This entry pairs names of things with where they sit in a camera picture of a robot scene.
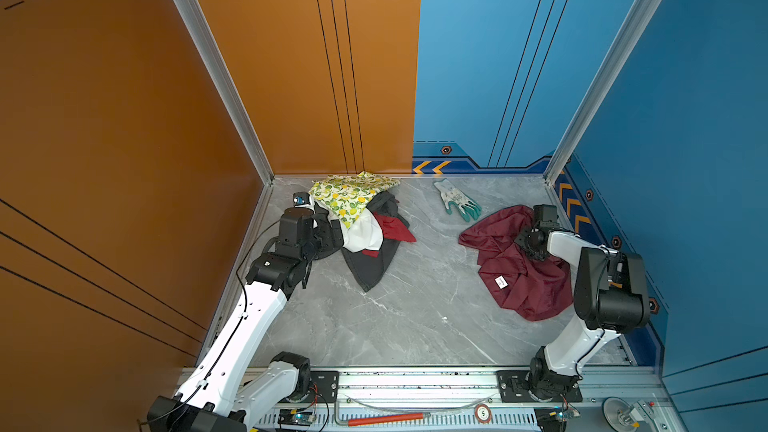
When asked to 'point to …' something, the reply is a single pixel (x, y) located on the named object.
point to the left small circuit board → (295, 418)
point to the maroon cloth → (533, 288)
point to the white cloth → (365, 233)
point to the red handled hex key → (387, 418)
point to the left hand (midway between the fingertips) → (324, 222)
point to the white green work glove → (449, 194)
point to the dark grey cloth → (366, 269)
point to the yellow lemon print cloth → (348, 194)
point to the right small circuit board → (564, 413)
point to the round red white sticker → (482, 413)
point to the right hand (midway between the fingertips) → (521, 241)
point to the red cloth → (393, 230)
